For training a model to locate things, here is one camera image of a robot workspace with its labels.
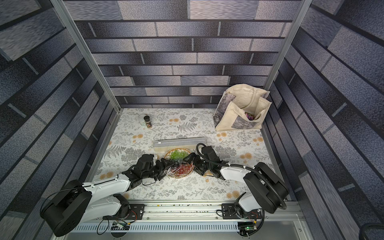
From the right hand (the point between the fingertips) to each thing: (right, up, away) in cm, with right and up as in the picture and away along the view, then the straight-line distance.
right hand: (185, 163), depth 85 cm
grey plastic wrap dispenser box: (-15, +10, +7) cm, 19 cm away
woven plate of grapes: (-6, +3, +5) cm, 8 cm away
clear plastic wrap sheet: (-1, -4, 0) cm, 4 cm away
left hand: (-7, -1, -2) cm, 8 cm away
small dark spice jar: (-28, +24, +18) cm, 41 cm away
